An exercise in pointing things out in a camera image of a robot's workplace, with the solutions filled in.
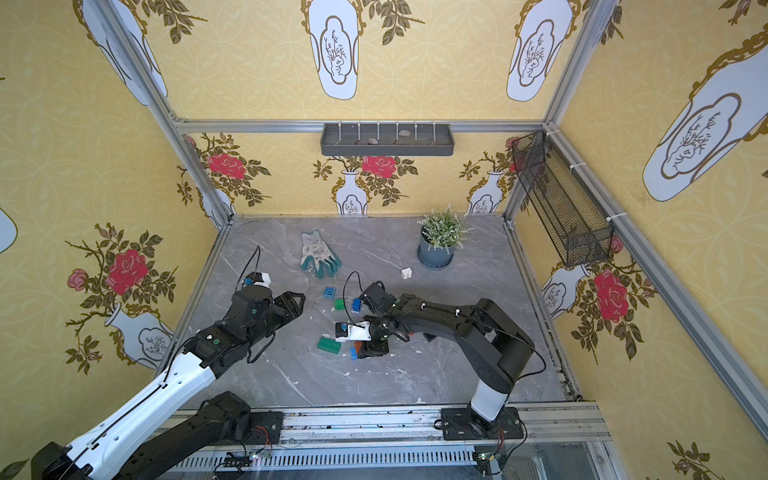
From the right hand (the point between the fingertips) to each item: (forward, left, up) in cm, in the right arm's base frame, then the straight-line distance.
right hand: (362, 347), depth 85 cm
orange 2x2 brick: (-1, 0, +4) cm, 4 cm away
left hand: (+7, +15, +15) cm, 22 cm away
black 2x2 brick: (+4, -19, -1) cm, 20 cm away
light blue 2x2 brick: (+18, +13, 0) cm, 22 cm away
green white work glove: (+32, +19, 0) cm, 38 cm away
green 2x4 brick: (+1, +10, -1) cm, 10 cm away
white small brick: (+26, -12, 0) cm, 29 cm away
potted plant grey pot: (+32, -23, +15) cm, 42 cm away
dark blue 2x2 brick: (+15, +4, -3) cm, 16 cm away
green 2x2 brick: (+15, +9, -4) cm, 18 cm away
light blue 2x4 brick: (-2, +2, +1) cm, 3 cm away
